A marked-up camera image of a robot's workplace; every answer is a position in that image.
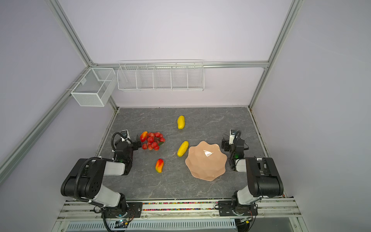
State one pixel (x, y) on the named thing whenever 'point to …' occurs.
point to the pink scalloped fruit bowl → (206, 161)
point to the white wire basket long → (161, 75)
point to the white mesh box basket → (94, 88)
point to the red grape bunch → (154, 140)
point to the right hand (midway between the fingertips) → (232, 138)
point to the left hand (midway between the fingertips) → (131, 137)
